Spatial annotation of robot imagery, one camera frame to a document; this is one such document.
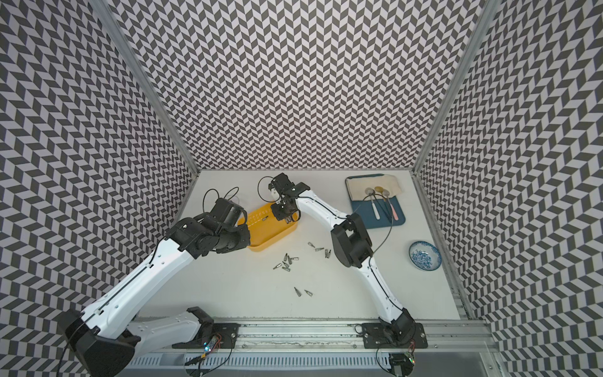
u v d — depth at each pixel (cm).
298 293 82
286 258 89
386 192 109
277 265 86
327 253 91
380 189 112
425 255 89
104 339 38
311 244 94
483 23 70
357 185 111
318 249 91
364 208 105
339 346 72
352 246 59
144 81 87
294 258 90
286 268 89
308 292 83
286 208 83
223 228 58
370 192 108
